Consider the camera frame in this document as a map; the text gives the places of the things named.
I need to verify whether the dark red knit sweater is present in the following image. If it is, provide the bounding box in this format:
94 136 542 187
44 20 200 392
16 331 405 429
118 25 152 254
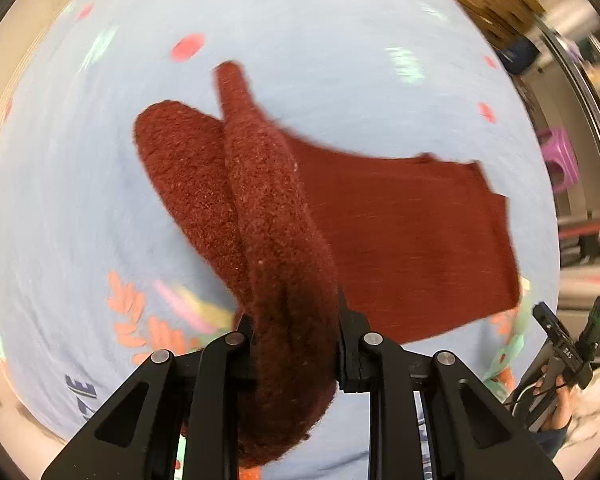
134 62 520 468

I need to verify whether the person right hand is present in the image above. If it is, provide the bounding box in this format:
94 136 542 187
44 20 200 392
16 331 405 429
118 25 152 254
540 374 581 431

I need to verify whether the blue patterned bed sheet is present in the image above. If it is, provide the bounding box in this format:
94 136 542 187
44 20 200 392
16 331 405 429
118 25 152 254
0 0 559 479

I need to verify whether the purple plastic stool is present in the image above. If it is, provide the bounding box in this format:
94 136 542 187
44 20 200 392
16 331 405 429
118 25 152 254
535 127 580 195

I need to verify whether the grey study desk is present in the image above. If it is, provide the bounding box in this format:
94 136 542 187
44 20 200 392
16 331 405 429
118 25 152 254
527 21 600 228

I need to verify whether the dark blue hanging bag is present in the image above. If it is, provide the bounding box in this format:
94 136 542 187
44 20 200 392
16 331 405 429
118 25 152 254
496 37 540 76

